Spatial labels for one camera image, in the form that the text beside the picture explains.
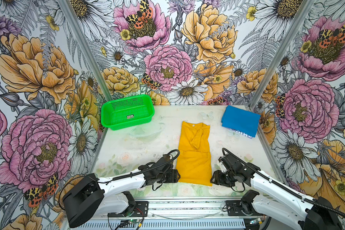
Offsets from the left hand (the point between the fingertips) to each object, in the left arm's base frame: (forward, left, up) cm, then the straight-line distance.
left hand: (173, 180), depth 82 cm
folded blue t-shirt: (+41, -50, +3) cm, 65 cm away
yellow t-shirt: (+15, -14, -1) cm, 20 cm away
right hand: (-4, -23, +2) cm, 23 cm away
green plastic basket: (+54, +45, -3) cm, 71 cm away
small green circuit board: (-18, +19, -1) cm, 27 cm away
